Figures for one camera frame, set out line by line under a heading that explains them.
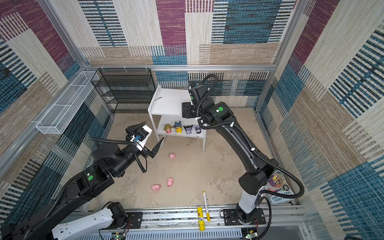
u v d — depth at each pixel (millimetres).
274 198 777
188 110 633
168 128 847
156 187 812
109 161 427
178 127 842
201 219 723
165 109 728
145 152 526
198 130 832
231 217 737
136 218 745
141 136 466
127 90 1110
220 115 469
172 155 934
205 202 779
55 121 704
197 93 498
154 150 541
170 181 831
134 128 550
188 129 828
